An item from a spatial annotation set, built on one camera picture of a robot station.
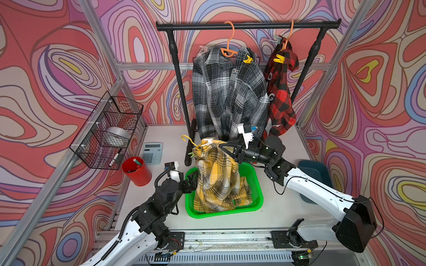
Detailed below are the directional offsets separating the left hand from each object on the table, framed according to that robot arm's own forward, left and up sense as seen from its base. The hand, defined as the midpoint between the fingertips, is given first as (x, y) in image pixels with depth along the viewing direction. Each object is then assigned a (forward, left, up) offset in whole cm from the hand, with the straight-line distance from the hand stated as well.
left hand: (192, 174), depth 72 cm
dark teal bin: (+13, -70, -19) cm, 74 cm away
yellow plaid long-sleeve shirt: (-5, -12, -2) cm, 14 cm away
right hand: (+3, -12, +13) cm, 18 cm away
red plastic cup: (+7, +31, -7) cm, 32 cm away
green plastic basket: (0, -30, -12) cm, 33 cm away
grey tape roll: (+11, +33, +12) cm, 37 cm away
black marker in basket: (+6, +34, +5) cm, 35 cm away
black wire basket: (+11, +41, +9) cm, 43 cm away
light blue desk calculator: (+24, +29, -18) cm, 42 cm away
